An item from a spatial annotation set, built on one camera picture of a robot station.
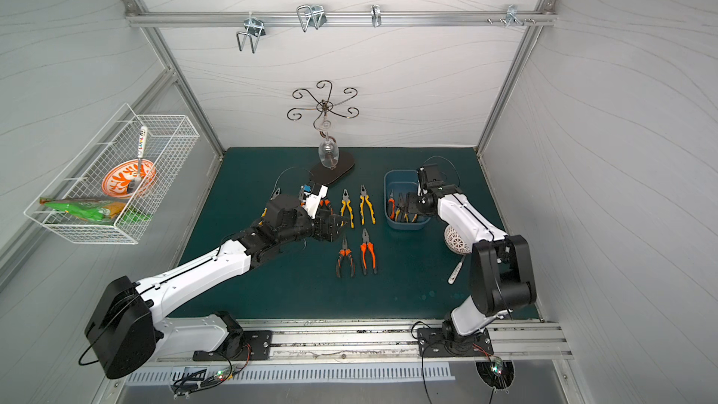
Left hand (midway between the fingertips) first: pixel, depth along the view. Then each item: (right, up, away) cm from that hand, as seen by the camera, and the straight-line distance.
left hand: (342, 219), depth 76 cm
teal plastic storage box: (+19, +8, +32) cm, 39 cm away
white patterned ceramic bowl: (+37, -11, +16) cm, 42 cm away
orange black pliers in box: (+16, +1, +21) cm, 26 cm away
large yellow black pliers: (+6, +4, +28) cm, 29 cm away
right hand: (+24, +2, +15) cm, 29 cm away
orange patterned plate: (-54, +10, -10) cm, 56 cm away
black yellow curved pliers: (+20, +3, +27) cm, 34 cm away
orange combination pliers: (+6, -12, +14) cm, 20 cm away
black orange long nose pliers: (0, -13, +13) cm, 19 cm away
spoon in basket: (-49, +10, -10) cm, 51 cm away
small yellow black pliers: (-1, +2, +26) cm, 26 cm away
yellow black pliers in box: (+19, -1, +25) cm, 31 cm away
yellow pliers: (-30, -2, +22) cm, 37 cm away
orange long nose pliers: (-27, +5, +28) cm, 39 cm away
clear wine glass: (-6, +20, +19) cm, 28 cm away
